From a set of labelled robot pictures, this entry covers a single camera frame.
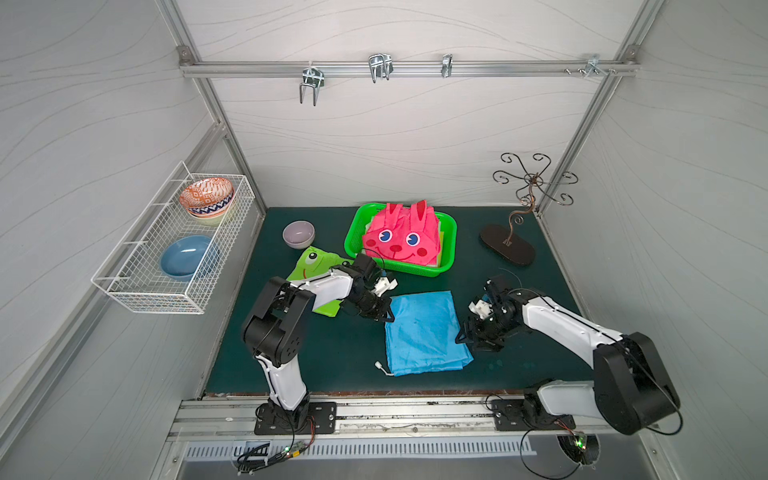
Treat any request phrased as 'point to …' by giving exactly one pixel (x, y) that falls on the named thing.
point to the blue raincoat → (422, 337)
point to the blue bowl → (181, 255)
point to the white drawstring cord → (379, 366)
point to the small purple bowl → (298, 234)
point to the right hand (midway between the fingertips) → (465, 342)
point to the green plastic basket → (358, 223)
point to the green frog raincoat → (314, 262)
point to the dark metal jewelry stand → (498, 242)
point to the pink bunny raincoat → (405, 234)
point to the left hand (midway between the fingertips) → (392, 319)
